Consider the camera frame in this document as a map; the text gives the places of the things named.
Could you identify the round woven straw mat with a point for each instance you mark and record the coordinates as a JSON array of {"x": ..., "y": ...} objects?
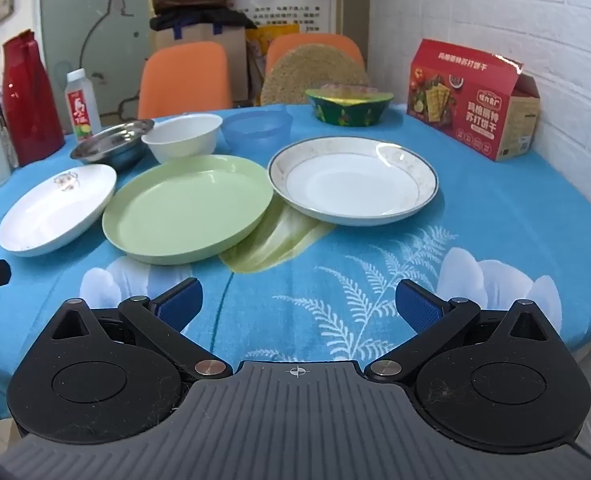
[{"x": 310, "y": 75}]

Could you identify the white plate with small print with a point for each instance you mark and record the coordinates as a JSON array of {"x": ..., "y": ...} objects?
[{"x": 50, "y": 215}]

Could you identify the red cracker box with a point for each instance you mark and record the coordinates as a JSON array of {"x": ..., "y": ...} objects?
[{"x": 455, "y": 105}]

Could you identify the green instant noodle bowl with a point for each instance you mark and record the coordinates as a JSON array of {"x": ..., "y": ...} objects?
[{"x": 345, "y": 110}]

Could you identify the cardboard box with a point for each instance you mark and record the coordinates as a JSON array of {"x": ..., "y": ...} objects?
[{"x": 230, "y": 45}]

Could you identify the light green plate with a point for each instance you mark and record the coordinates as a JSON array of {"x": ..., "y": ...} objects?
[{"x": 185, "y": 210}]

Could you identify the blue floral tablecloth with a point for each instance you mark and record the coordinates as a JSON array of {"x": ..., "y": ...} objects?
[{"x": 325, "y": 270}]

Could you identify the white plate with gold rim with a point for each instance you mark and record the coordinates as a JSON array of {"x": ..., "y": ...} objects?
[{"x": 350, "y": 185}]

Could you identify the yellow bag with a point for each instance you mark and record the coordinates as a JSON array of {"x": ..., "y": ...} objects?
[{"x": 270, "y": 35}]

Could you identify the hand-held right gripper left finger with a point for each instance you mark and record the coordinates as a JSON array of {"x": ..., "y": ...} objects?
[{"x": 178, "y": 302}]

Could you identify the translucent blue plastic bowl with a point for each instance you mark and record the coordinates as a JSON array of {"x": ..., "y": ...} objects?
[{"x": 255, "y": 132}]

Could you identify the red thermos jug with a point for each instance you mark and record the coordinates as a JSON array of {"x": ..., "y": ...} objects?
[{"x": 30, "y": 105}]

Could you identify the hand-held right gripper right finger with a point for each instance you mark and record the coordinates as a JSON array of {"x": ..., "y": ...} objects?
[{"x": 418, "y": 305}]

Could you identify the frosted glass door with cat drawing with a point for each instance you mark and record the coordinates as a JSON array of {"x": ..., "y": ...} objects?
[{"x": 75, "y": 20}]

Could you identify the black cloth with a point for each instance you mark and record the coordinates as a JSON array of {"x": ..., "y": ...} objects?
[{"x": 200, "y": 17}]

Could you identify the white bowl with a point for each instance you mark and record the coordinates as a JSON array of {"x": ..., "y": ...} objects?
[{"x": 180, "y": 142}]

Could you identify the stainless steel bowl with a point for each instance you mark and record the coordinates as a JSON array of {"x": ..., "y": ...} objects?
[{"x": 105, "y": 147}]

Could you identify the orange chair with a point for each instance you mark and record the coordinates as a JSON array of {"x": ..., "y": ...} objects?
[
  {"x": 320, "y": 40},
  {"x": 185, "y": 80}
]

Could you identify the white wall poster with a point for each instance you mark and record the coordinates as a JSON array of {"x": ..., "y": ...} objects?
[{"x": 295, "y": 5}]

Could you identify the clear bottle with red label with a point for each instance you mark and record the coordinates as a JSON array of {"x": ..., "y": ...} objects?
[{"x": 82, "y": 110}]

